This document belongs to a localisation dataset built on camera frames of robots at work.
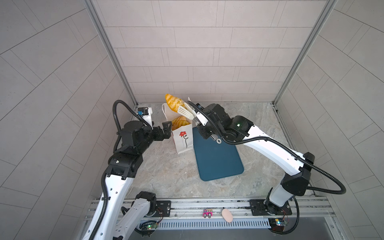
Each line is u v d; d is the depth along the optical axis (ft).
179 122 2.85
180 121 2.85
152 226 2.11
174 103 2.20
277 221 2.26
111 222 1.20
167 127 1.87
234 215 2.31
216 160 2.85
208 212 2.23
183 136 2.59
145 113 1.74
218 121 1.62
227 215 2.24
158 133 1.82
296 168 1.33
